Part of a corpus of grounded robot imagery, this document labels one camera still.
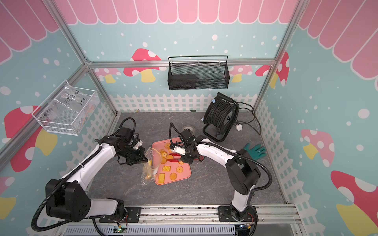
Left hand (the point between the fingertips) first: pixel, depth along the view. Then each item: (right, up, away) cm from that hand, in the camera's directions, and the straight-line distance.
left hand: (147, 162), depth 80 cm
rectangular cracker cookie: (+7, -11, +6) cm, 14 cm away
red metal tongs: (+14, +1, +15) cm, 20 cm away
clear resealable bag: (0, -1, +16) cm, 16 cm away
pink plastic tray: (+11, -6, +10) cm, 16 cm away
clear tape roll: (+24, +18, +27) cm, 40 cm away
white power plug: (+58, +19, +27) cm, 67 cm away
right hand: (+21, +2, +9) cm, 23 cm away
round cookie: (+13, -10, +8) cm, 18 cm away
